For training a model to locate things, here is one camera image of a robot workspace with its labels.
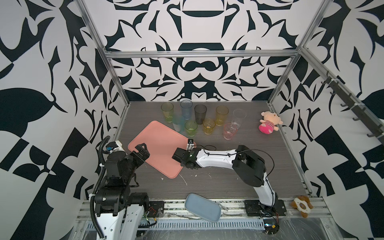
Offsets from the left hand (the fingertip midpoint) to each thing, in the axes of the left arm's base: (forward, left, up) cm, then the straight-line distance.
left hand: (138, 147), depth 67 cm
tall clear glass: (+28, -54, -13) cm, 63 cm away
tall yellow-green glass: (+36, -9, -15) cm, 40 cm away
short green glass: (+28, -24, -24) cm, 44 cm away
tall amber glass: (+30, -44, -12) cm, 54 cm away
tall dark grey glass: (+33, -31, -14) cm, 47 cm away
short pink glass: (+24, -50, -24) cm, 60 cm away
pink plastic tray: (+19, -4, -29) cm, 35 cm away
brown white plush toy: (-21, -77, -23) cm, 83 cm away
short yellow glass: (+27, -36, -20) cm, 49 cm away
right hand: (+5, -20, -25) cm, 33 cm away
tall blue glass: (+36, -21, -12) cm, 43 cm away
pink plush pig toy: (+26, -76, -19) cm, 83 cm away
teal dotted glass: (+25, -16, -17) cm, 34 cm away
